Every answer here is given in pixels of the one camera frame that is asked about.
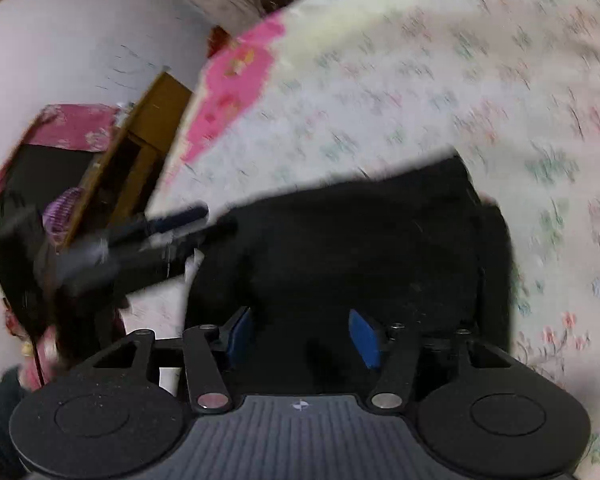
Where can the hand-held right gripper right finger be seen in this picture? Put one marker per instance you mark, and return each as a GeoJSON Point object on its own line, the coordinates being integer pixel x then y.
{"type": "Point", "coordinates": [365, 340]}

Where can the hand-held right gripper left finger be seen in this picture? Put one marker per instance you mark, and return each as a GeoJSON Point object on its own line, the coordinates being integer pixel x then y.
{"type": "Point", "coordinates": [240, 335]}

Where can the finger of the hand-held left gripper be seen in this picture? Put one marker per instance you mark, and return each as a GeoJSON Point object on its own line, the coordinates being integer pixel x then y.
{"type": "Point", "coordinates": [200, 237]}
{"type": "Point", "coordinates": [180, 217]}

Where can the black pants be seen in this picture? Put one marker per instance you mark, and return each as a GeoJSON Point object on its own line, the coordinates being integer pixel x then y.
{"type": "Point", "coordinates": [355, 250]}

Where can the purple ribbed object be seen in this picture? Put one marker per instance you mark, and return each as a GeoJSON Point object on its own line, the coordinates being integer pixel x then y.
{"type": "Point", "coordinates": [62, 210]}

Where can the dark screen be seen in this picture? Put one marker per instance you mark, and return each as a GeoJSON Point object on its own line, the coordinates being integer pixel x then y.
{"type": "Point", "coordinates": [45, 170]}

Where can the wooden desk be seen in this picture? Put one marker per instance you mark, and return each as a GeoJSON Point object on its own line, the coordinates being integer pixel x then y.
{"type": "Point", "coordinates": [150, 110]}

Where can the pink floral cloth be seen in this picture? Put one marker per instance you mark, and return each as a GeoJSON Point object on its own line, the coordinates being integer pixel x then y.
{"type": "Point", "coordinates": [70, 125]}

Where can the pink and yellow printed blanket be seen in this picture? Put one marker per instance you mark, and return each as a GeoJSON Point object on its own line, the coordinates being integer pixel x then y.
{"type": "Point", "coordinates": [235, 80]}

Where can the white floral bed sheet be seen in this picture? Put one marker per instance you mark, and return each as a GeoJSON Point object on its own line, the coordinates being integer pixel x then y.
{"type": "Point", "coordinates": [430, 85]}

